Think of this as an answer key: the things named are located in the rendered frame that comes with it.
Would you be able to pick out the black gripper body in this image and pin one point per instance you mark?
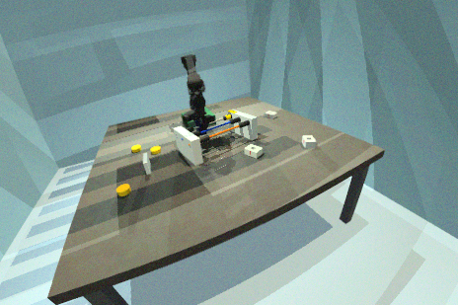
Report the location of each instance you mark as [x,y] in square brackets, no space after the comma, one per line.
[204,119]

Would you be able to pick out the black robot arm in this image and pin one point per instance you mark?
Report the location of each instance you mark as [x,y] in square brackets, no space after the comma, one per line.
[194,84]

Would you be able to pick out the yellow flat disc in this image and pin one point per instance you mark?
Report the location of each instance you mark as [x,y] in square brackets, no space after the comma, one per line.
[136,148]
[123,190]
[156,150]

